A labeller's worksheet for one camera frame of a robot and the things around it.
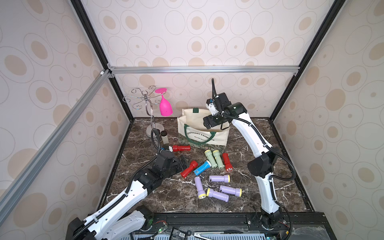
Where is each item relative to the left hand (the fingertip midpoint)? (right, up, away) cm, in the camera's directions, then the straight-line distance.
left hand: (190, 162), depth 76 cm
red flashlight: (-9, +5, +23) cm, 25 cm away
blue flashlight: (+7, -7, +15) cm, 18 cm away
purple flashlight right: (+22, -17, +6) cm, 28 cm away
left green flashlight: (+11, +1, +20) cm, 23 cm away
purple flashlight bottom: (+15, -19, +4) cm, 24 cm away
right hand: (+15, +22, +12) cm, 30 cm away
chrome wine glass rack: (-26, +36, +14) cm, 46 cm away
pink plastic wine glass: (-16, +31, +19) cm, 40 cm away
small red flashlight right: (+23, -6, +15) cm, 28 cm away
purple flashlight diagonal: (+6, -18, +4) cm, 19 cm away
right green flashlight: (+18, -3, +18) cm, 25 cm away
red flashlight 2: (+2, -5, +16) cm, 17 cm away
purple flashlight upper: (+20, -12, +10) cm, 25 cm away
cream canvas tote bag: (0, +17, +10) cm, 20 cm away
